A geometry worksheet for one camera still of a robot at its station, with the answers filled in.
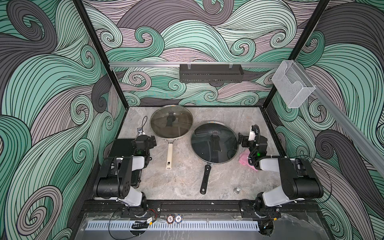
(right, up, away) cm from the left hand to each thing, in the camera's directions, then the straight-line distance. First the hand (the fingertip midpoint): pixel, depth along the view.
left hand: (143, 136), depth 93 cm
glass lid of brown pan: (+18, +9, -2) cm, 21 cm away
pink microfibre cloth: (+62, -13, -5) cm, 64 cm away
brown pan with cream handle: (+18, -4, -2) cm, 18 cm away
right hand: (+65, +2, -1) cm, 65 cm away
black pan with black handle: (+38, -19, -17) cm, 46 cm away
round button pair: (+21, -38, -22) cm, 48 cm away
